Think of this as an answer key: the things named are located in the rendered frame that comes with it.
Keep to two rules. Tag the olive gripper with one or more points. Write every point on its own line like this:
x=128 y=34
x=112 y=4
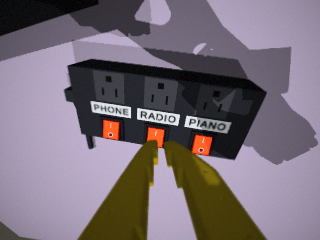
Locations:
x=215 y=212

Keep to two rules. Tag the black power strip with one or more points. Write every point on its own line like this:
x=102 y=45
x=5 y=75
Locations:
x=208 y=114

